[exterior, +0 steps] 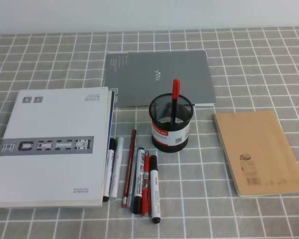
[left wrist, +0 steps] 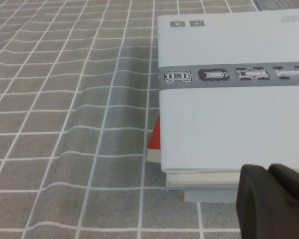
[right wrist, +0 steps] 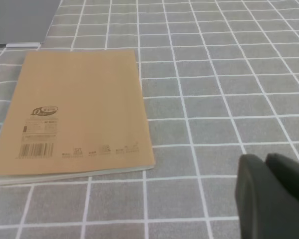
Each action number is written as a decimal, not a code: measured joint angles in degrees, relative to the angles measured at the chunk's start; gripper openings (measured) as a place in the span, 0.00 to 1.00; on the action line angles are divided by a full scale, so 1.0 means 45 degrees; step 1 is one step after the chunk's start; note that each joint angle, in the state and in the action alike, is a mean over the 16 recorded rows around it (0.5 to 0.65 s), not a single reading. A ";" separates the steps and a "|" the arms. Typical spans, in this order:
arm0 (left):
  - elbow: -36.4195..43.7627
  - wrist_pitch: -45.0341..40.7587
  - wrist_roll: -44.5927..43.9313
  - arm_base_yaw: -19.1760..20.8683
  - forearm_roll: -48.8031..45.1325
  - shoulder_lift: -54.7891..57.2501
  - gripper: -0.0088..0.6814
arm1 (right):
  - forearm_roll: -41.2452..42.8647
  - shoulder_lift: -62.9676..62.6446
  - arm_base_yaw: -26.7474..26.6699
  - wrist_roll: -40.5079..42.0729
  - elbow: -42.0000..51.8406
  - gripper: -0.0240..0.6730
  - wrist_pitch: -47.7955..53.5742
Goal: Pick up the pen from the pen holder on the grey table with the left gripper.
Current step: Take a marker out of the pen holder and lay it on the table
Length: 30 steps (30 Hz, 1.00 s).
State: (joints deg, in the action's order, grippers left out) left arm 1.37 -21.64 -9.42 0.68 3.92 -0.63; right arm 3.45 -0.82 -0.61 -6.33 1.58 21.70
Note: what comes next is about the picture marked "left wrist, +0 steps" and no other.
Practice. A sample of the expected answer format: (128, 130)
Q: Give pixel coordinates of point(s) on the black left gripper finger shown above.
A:
(278, 220)

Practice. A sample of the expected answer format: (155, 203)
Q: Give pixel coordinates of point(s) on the light blue lower book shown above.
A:
(204, 189)

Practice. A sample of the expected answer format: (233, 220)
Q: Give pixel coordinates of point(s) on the white book with grey band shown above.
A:
(228, 90)

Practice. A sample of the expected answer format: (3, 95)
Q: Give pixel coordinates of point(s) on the red covered book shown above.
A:
(153, 147)

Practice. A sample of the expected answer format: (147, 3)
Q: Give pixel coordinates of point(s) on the grey Agilex notebook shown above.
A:
(264, 5)

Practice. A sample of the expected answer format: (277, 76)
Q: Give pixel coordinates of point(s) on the grey checkered tablecloth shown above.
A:
(78, 103)

